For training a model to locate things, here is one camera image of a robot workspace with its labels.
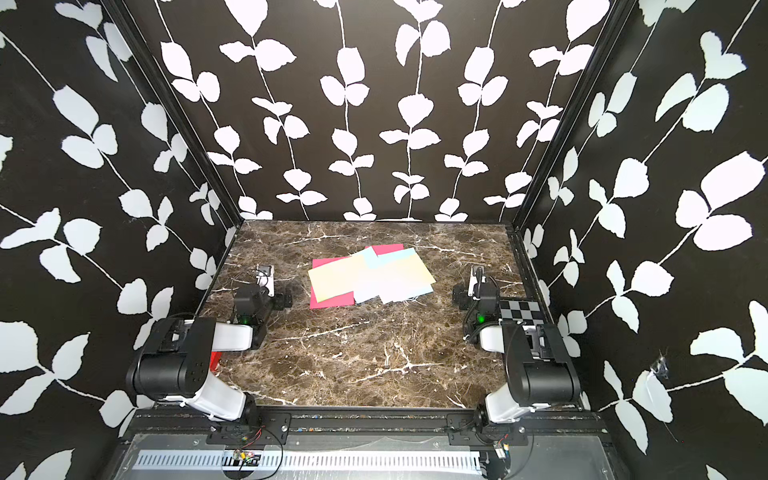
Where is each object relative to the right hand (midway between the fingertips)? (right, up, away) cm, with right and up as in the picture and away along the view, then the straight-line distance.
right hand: (472, 278), depth 95 cm
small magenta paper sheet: (-29, +10, +20) cm, 36 cm away
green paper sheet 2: (-24, 0, +10) cm, 26 cm away
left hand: (-64, 0, 0) cm, 64 cm away
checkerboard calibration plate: (+17, -11, -2) cm, 20 cm away
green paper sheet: (-43, -1, +10) cm, 44 cm away
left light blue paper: (-34, -1, +10) cm, 35 cm away
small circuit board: (-63, -42, -23) cm, 79 cm away
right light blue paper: (-27, +6, +16) cm, 32 cm away
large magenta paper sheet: (-43, -8, +4) cm, 44 cm away
